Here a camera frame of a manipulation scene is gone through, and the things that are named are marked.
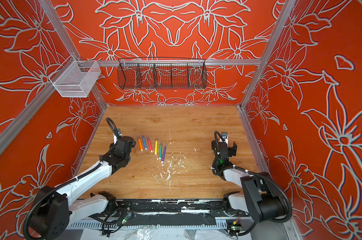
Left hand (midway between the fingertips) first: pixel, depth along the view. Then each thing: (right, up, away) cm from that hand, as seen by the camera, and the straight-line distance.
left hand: (119, 141), depth 84 cm
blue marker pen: (+11, -4, +14) cm, 18 cm away
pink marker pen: (+15, -5, +12) cm, 20 cm away
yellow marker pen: (+19, -5, +11) cm, 23 cm away
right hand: (+62, 0, +4) cm, 62 cm away
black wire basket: (+23, +44, +14) cm, 52 cm away
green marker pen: (+23, -8, +9) cm, 25 cm away
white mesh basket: (-32, +39, +9) cm, 51 cm away
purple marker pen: (+25, -9, +9) cm, 28 cm away
